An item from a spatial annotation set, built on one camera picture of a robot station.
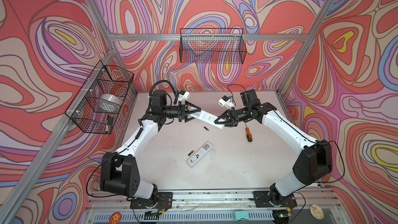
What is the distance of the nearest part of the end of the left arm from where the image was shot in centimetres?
66

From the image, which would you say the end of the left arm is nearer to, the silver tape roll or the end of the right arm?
the end of the right arm

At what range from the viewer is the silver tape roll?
706mm
